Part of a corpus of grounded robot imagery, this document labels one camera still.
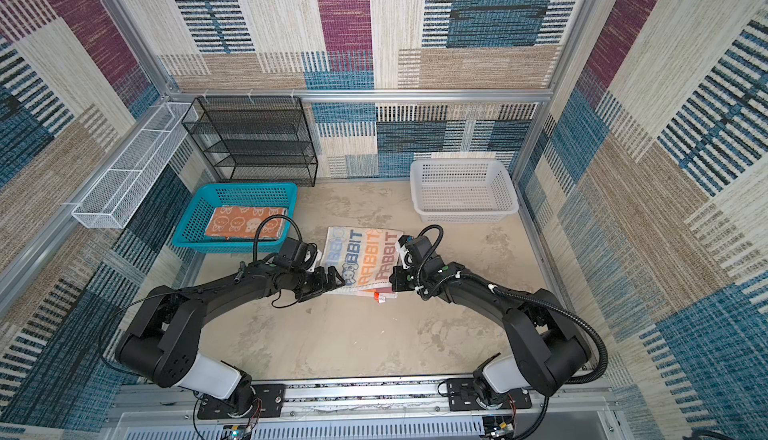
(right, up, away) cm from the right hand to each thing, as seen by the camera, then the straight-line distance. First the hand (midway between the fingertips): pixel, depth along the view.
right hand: (392, 283), depth 87 cm
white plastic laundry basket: (+26, +28, +22) cm, 44 cm away
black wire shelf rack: (-46, +46, +22) cm, 68 cm away
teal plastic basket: (-64, +24, +20) cm, 71 cm away
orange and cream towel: (-52, +17, +18) cm, 57 cm away
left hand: (-17, 0, +2) cm, 17 cm away
